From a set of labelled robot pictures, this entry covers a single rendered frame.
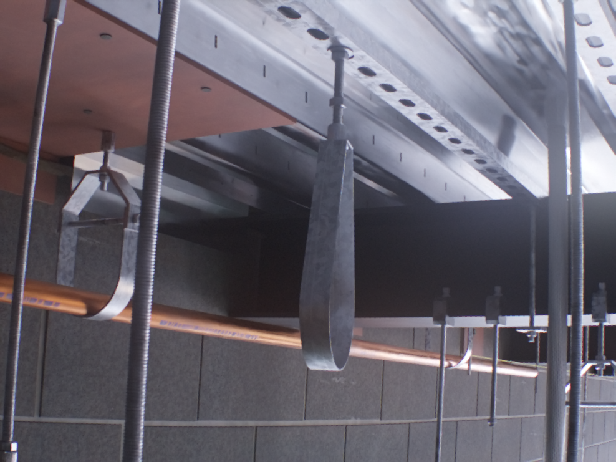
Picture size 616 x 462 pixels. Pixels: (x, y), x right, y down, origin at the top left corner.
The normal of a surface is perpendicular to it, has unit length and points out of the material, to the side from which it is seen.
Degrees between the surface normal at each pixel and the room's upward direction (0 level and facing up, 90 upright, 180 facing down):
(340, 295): 106
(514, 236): 90
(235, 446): 90
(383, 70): 180
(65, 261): 90
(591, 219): 90
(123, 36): 180
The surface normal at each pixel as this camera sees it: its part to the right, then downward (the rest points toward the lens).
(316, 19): -0.05, 0.98
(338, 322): -0.24, -0.34
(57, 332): 0.86, -0.05
